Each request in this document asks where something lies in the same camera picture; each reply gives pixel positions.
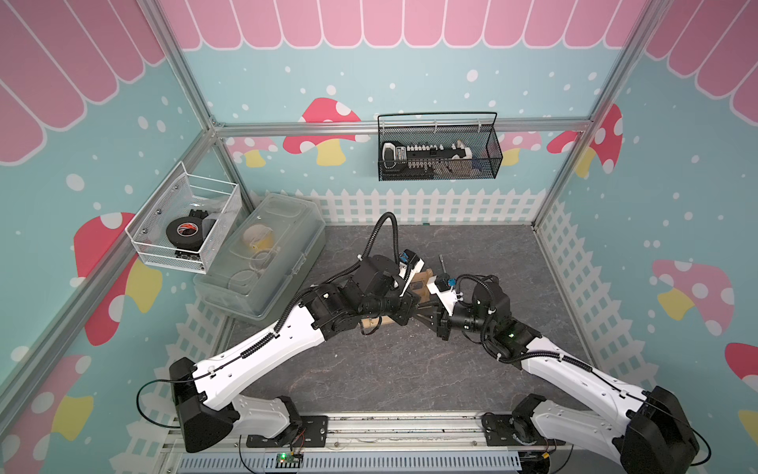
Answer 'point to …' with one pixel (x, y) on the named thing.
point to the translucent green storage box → (274, 239)
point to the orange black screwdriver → (443, 265)
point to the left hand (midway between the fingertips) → (416, 304)
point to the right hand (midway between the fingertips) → (413, 311)
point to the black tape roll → (186, 232)
